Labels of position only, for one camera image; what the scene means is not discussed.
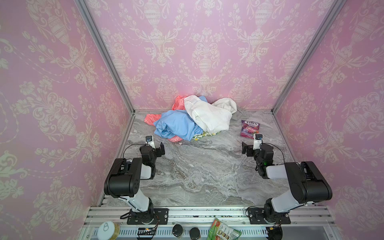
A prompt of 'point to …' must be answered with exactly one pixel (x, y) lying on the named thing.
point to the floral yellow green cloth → (204, 134)
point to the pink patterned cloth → (179, 105)
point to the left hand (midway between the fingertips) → (154, 143)
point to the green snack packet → (220, 231)
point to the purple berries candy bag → (248, 128)
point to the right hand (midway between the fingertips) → (251, 141)
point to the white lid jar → (108, 230)
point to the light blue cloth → (178, 123)
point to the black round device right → (275, 232)
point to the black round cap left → (177, 230)
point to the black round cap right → (194, 233)
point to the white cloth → (216, 116)
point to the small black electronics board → (144, 231)
